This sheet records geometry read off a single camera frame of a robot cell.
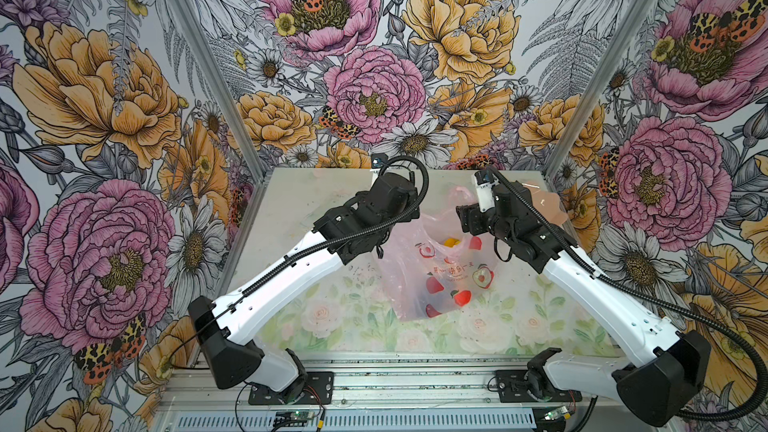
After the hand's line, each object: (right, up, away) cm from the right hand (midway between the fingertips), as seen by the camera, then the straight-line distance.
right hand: (471, 214), depth 78 cm
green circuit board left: (-43, -47, -7) cm, 64 cm away
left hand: (-20, +3, -7) cm, 21 cm away
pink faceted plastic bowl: (+37, +2, +33) cm, 50 cm away
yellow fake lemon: (-2, -9, +15) cm, 18 cm away
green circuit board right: (+18, -47, -6) cm, 50 cm away
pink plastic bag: (-8, -14, +7) cm, 18 cm away
